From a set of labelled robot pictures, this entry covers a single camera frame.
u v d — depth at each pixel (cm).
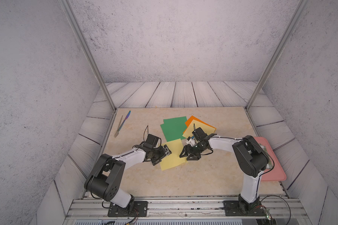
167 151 82
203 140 74
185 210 74
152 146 73
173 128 109
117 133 104
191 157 87
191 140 91
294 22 75
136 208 73
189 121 112
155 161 83
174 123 112
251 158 51
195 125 112
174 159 94
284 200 76
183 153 86
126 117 115
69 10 71
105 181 44
